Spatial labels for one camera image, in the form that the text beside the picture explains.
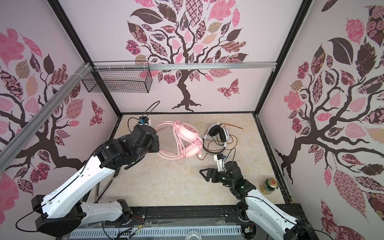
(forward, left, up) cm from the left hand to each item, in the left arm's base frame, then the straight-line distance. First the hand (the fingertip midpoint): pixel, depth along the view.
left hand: (155, 141), depth 67 cm
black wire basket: (+48, +23, +3) cm, 53 cm away
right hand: (-6, -23, -21) cm, 32 cm away
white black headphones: (+24, -37, -29) cm, 53 cm away
